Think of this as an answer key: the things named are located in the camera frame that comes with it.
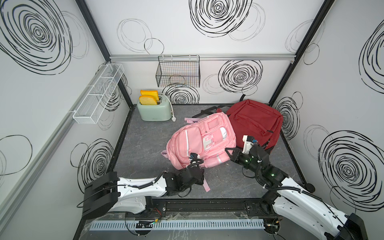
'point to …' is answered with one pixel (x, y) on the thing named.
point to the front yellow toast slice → (147, 100)
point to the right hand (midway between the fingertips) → (226, 150)
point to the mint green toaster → (161, 112)
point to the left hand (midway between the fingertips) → (205, 172)
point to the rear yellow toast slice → (152, 93)
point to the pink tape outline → (165, 154)
